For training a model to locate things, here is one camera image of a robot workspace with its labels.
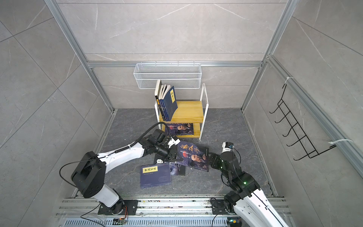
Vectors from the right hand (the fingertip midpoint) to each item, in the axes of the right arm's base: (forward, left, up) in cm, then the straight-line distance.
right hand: (215, 155), depth 76 cm
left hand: (-2, +17, -1) cm, 17 cm away
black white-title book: (-2, +22, -14) cm, 27 cm away
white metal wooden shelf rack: (+29, +11, +4) cm, 31 cm away
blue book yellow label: (+27, +25, +14) cm, 40 cm away
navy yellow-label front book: (-6, +35, -14) cm, 38 cm away
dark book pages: (+21, +30, +16) cm, 40 cm away
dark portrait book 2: (+25, +20, -9) cm, 33 cm away
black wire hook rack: (-5, -38, +15) cm, 42 cm away
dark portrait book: (+2, +11, -5) cm, 13 cm away
